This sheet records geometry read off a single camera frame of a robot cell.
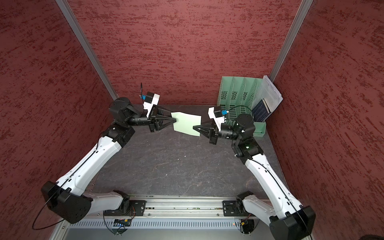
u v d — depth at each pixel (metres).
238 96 1.17
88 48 0.86
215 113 0.50
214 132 0.54
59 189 0.40
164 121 0.55
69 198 0.37
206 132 0.57
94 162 0.44
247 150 0.50
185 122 0.56
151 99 0.51
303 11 0.72
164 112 0.58
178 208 0.76
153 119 0.53
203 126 0.56
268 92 0.96
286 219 0.37
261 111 1.00
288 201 0.39
